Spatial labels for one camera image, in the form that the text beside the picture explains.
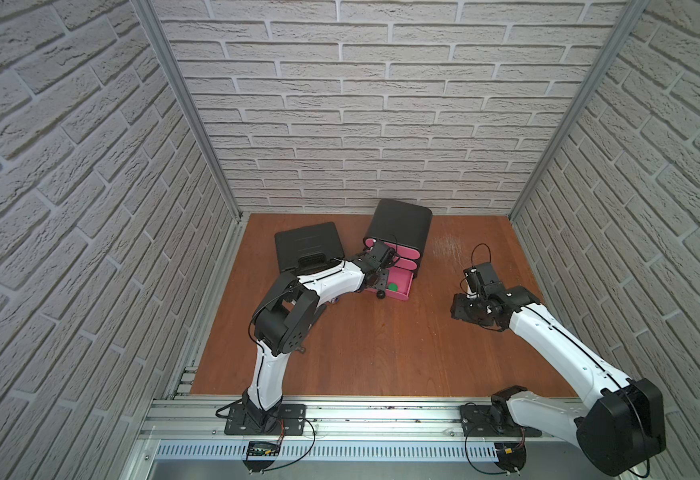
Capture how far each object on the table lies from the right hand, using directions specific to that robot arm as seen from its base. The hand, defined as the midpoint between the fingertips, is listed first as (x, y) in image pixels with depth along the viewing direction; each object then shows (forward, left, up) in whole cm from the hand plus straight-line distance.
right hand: (463, 310), depth 83 cm
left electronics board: (-30, +56, -11) cm, 64 cm away
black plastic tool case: (+28, +46, -4) cm, 54 cm away
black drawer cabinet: (+29, +14, +7) cm, 33 cm away
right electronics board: (-33, -5, -10) cm, 35 cm away
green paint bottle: (+13, +18, -6) cm, 23 cm away
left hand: (+19, +26, -4) cm, 33 cm away
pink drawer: (+17, +14, 0) cm, 22 cm away
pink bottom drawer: (+16, +15, -6) cm, 22 cm away
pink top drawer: (+17, +16, +7) cm, 24 cm away
